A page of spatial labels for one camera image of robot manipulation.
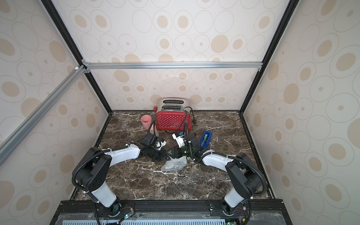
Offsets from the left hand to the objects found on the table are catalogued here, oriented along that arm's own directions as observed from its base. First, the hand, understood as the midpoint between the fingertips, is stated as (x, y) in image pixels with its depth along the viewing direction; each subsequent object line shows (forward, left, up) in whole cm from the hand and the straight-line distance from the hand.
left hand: (173, 159), depth 85 cm
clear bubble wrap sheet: (-3, -1, -1) cm, 3 cm away
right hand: (+5, 0, +4) cm, 6 cm away
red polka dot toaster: (+29, +1, +10) cm, 30 cm away
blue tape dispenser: (+15, -21, 0) cm, 26 cm away
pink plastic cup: (+32, +23, -1) cm, 39 cm away
